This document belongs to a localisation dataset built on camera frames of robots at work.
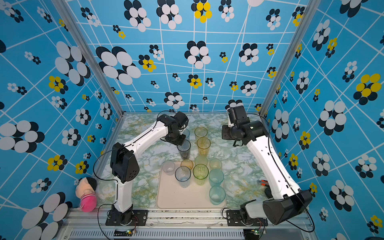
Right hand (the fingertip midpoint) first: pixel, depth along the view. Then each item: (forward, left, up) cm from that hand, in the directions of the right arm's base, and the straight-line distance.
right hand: (228, 132), depth 75 cm
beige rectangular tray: (-23, +31, -27) cm, 47 cm away
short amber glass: (-7, +22, -20) cm, 31 cm away
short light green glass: (-6, +14, -18) cm, 23 cm away
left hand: (+3, +26, -14) cm, 29 cm away
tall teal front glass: (-13, +5, -26) cm, 30 cm away
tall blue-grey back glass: (+9, +22, -12) cm, 27 cm away
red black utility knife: (-16, -22, -27) cm, 39 cm away
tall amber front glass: (+5, +12, -19) cm, 23 cm away
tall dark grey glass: (-3, +23, -12) cm, 26 cm away
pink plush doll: (-24, +72, -16) cm, 77 cm away
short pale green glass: (-5, +5, -25) cm, 26 cm away
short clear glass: (-7, +34, -26) cm, 43 cm away
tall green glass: (-12, +14, -22) cm, 29 cm away
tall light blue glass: (-14, +24, -21) cm, 35 cm away
